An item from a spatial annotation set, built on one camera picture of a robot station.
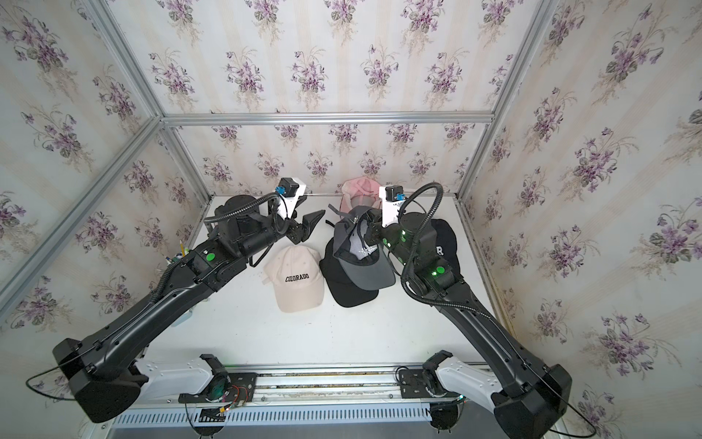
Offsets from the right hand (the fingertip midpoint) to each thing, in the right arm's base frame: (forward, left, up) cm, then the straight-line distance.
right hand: (370, 209), depth 67 cm
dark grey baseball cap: (-5, +2, -18) cm, 19 cm away
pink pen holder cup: (+1, +61, -24) cm, 66 cm away
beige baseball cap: (-3, +23, -29) cm, 37 cm away
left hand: (-2, +13, +4) cm, 14 cm away
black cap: (-5, +8, -35) cm, 36 cm away
